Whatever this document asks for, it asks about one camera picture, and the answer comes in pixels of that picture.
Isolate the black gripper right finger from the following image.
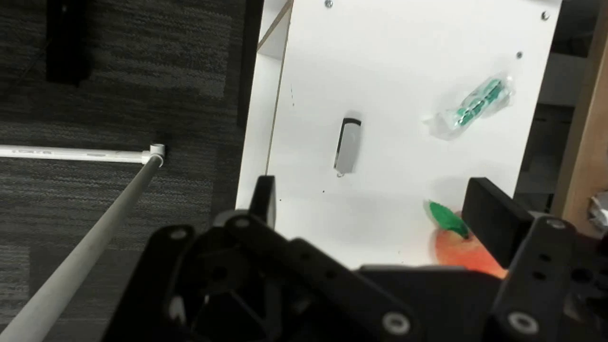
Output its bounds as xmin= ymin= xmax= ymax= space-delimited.
xmin=462 ymin=177 xmax=608 ymax=342

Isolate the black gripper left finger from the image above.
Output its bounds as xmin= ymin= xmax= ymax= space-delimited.
xmin=103 ymin=175 xmax=420 ymax=342

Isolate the grey USB stick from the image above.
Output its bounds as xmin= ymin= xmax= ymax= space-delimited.
xmin=333 ymin=112 xmax=367 ymax=179

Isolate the white shelf counter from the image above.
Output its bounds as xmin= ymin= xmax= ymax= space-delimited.
xmin=234 ymin=0 xmax=565 ymax=272

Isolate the toy peach with green leaf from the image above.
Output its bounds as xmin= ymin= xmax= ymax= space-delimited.
xmin=424 ymin=198 xmax=510 ymax=282

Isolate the wooden desk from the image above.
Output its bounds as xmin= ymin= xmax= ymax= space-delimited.
xmin=550 ymin=0 xmax=608 ymax=236

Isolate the black furniture leg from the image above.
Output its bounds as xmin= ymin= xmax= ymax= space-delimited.
xmin=46 ymin=0 xmax=92 ymax=88

